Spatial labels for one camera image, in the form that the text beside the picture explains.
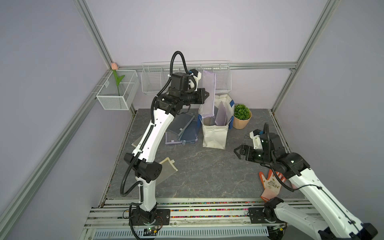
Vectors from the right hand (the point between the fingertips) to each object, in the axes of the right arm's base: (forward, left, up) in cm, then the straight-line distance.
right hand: (240, 150), depth 73 cm
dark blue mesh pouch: (+27, +27, -22) cm, 44 cm away
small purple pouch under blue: (+19, +42, -22) cm, 51 cm away
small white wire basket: (+25, +59, +14) cm, 66 cm away
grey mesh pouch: (+36, +35, -21) cm, 54 cm away
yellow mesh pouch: (0, +39, -22) cm, 45 cm away
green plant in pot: (+33, -10, -10) cm, 36 cm away
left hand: (+18, +15, +20) cm, 31 cm away
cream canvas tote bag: (+15, +11, -10) cm, 21 cm away
